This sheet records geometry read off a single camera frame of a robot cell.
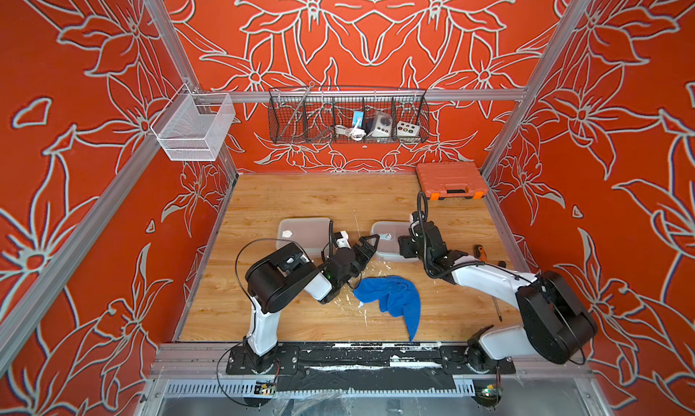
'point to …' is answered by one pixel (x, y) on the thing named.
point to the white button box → (405, 129)
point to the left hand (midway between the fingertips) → (379, 242)
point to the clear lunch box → (388, 249)
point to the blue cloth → (396, 296)
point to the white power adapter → (383, 125)
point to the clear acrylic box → (193, 127)
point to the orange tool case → (454, 180)
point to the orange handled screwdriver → (480, 253)
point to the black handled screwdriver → (501, 263)
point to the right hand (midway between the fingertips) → (401, 237)
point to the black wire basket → (322, 115)
